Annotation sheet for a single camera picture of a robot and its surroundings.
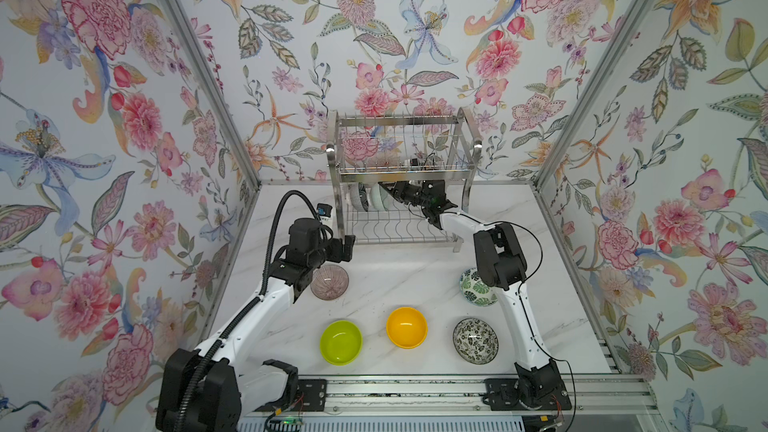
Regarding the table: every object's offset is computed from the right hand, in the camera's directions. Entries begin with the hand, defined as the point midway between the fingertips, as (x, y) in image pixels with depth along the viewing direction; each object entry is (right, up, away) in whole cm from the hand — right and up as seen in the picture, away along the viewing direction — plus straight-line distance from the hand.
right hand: (380, 183), depth 99 cm
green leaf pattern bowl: (+29, -33, -8) cm, 45 cm away
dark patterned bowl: (-7, -4, +2) cm, 8 cm away
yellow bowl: (+8, -42, -16) cm, 45 cm away
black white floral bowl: (+26, -45, -17) cm, 55 cm away
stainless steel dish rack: (-5, +14, +15) cm, 22 cm away
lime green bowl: (-10, -45, -18) cm, 49 cm away
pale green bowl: (0, -5, +2) cm, 5 cm away
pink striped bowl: (-16, -31, -7) cm, 35 cm away
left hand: (-10, -16, -16) cm, 24 cm away
